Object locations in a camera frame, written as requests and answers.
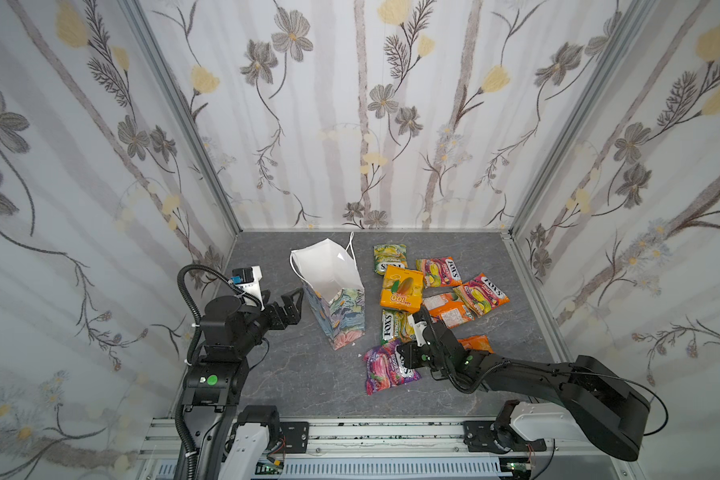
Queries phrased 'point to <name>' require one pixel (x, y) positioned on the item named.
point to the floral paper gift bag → (331, 279)
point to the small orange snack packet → (477, 343)
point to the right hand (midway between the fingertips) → (389, 342)
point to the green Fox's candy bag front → (396, 325)
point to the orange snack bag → (446, 309)
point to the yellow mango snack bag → (402, 289)
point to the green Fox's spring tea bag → (389, 254)
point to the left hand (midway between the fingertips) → (284, 282)
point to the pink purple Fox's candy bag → (384, 369)
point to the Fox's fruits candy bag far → (439, 272)
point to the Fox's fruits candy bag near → (481, 295)
